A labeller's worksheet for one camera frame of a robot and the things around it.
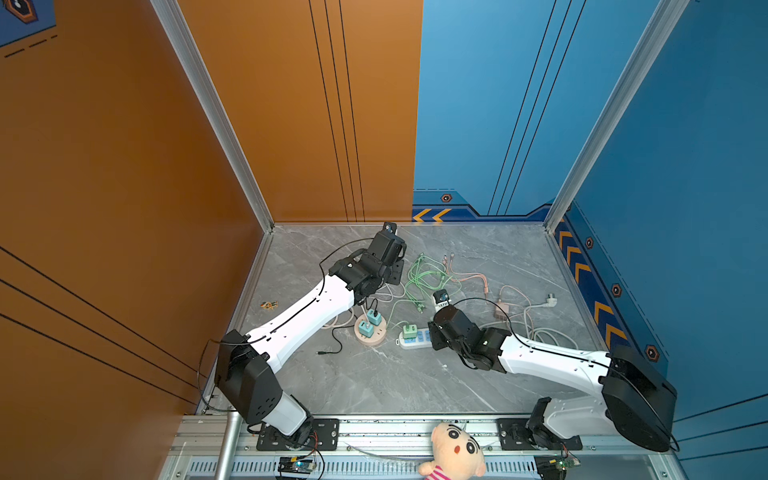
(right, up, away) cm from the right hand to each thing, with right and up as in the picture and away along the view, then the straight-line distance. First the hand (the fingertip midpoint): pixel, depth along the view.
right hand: (429, 325), depth 85 cm
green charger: (-5, -2, 0) cm, 6 cm away
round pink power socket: (-14, -3, +4) cm, 15 cm away
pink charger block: (+23, +2, +9) cm, 25 cm away
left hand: (-10, +19, -4) cm, 22 cm away
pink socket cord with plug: (-29, -2, +7) cm, 30 cm away
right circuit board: (+28, -30, -15) cm, 44 cm away
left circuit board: (-34, -30, -14) cm, 47 cm away
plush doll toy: (+4, -23, -20) cm, 31 cm away
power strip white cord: (+41, +4, +12) cm, 43 cm away
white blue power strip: (-2, -4, 0) cm, 5 cm away
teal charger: (-18, -1, 0) cm, 18 cm away
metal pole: (-50, -25, -14) cm, 57 cm away
